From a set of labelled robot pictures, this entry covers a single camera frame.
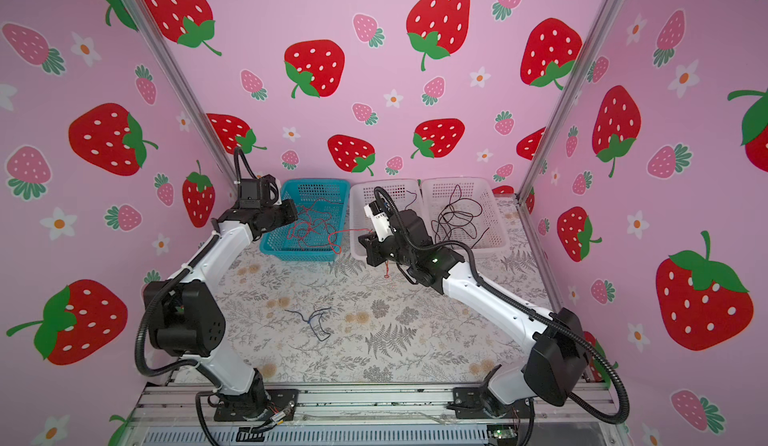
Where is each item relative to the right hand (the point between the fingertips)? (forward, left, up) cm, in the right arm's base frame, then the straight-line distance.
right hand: (357, 236), depth 74 cm
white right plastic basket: (+42, -20, -21) cm, 51 cm away
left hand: (+15, +23, -7) cm, 28 cm away
